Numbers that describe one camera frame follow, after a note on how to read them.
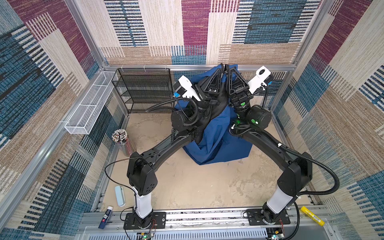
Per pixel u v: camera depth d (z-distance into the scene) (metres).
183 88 0.43
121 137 0.83
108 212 0.75
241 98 0.46
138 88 1.08
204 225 0.73
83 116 0.94
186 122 0.47
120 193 0.78
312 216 0.73
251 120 0.50
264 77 0.46
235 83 0.47
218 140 0.62
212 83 0.48
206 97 0.44
